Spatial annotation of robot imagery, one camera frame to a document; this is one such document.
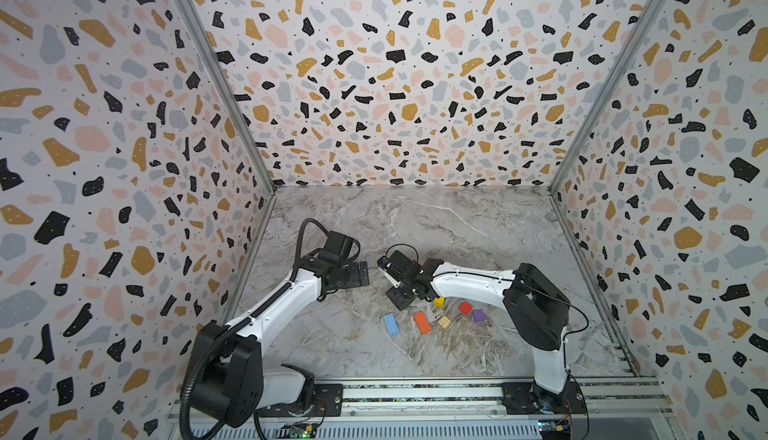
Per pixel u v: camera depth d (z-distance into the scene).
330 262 0.66
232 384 0.40
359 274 0.78
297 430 0.70
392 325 0.86
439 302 0.89
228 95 0.92
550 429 0.72
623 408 0.76
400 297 0.81
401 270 0.71
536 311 0.49
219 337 0.41
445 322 0.86
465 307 0.89
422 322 0.88
